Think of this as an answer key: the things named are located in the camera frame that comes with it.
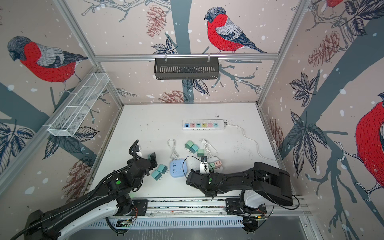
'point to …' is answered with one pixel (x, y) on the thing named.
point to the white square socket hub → (204, 168)
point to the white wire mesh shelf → (77, 107)
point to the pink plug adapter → (218, 164)
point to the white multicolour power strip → (203, 124)
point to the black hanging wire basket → (186, 68)
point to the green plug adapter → (188, 145)
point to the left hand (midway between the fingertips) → (147, 156)
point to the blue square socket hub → (178, 168)
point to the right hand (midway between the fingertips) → (198, 175)
